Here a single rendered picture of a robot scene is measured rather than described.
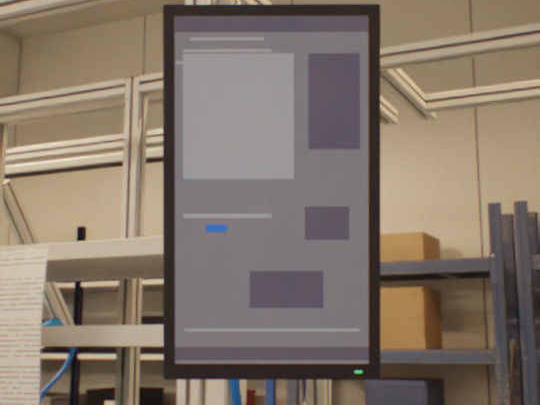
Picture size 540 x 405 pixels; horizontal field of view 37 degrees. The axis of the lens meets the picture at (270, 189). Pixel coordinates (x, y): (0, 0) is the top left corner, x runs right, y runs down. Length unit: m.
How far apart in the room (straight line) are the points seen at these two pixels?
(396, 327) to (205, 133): 3.28
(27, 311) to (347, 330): 0.69
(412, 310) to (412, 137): 1.14
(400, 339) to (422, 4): 2.06
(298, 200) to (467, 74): 3.87
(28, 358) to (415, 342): 2.94
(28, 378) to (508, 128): 3.65
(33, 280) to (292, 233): 0.64
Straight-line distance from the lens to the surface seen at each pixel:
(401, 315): 4.30
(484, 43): 1.98
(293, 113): 1.11
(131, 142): 2.23
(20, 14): 1.80
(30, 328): 1.58
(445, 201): 4.79
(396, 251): 4.35
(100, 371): 5.75
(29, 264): 1.60
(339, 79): 1.12
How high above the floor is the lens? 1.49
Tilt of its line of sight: 11 degrees up
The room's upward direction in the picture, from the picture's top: straight up
